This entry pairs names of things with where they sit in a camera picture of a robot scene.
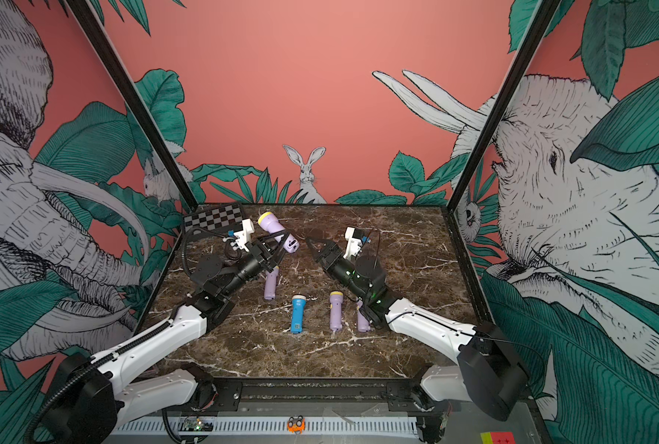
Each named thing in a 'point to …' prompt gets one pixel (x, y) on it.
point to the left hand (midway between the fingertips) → (291, 234)
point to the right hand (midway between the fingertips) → (307, 244)
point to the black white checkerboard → (222, 216)
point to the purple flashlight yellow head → (271, 225)
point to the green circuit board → (196, 424)
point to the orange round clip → (296, 425)
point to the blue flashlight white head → (298, 313)
